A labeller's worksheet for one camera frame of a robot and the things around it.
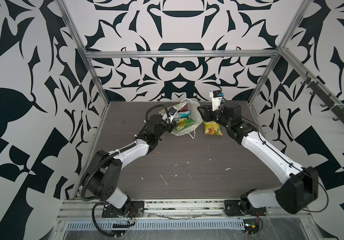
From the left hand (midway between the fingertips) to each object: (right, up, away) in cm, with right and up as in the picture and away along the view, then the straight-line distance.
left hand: (174, 110), depth 82 cm
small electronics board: (+36, -55, -11) cm, 67 cm away
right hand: (+13, +2, -7) cm, 15 cm away
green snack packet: (+5, -9, +10) cm, 14 cm away
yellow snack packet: (+25, -11, +19) cm, 33 cm away
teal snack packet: (+6, -2, +12) cm, 14 cm away
